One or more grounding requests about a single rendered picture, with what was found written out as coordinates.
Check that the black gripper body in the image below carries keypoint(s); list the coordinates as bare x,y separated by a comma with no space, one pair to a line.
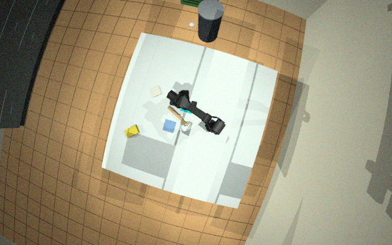
193,102

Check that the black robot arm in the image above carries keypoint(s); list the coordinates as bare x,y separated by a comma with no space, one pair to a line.
181,100

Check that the yellow rectangular block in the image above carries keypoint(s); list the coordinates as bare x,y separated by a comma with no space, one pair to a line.
132,131

